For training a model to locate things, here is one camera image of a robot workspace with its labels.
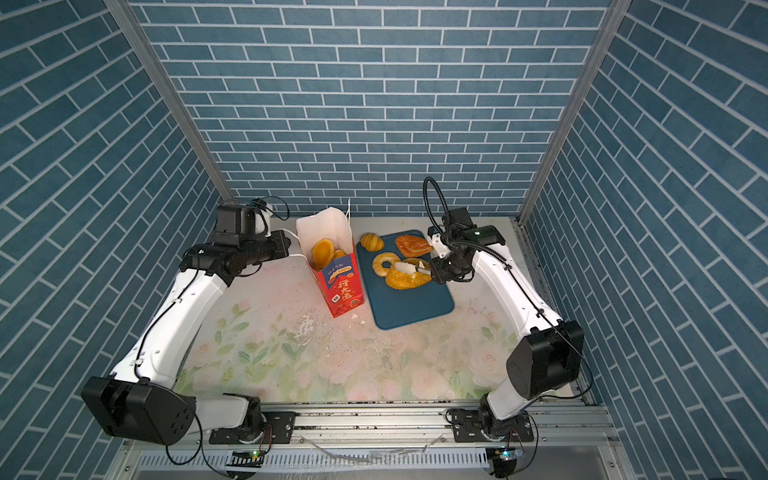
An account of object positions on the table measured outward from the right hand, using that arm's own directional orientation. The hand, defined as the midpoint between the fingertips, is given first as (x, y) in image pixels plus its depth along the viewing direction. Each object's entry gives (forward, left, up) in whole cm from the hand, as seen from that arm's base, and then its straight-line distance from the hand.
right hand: (439, 268), depth 82 cm
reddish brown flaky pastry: (+19, +8, -13) cm, 25 cm away
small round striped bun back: (+21, +23, -14) cm, 34 cm away
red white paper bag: (-4, +28, -3) cm, 28 cm away
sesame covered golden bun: (+4, +12, -13) cm, 18 cm away
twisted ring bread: (+14, +20, -16) cm, 29 cm away
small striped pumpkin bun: (+8, +36, -5) cm, 37 cm away
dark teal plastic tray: (-4, +13, -18) cm, 22 cm away
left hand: (0, +40, +10) cm, 41 cm away
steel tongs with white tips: (+1, +5, -2) cm, 5 cm away
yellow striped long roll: (+10, +33, -9) cm, 35 cm away
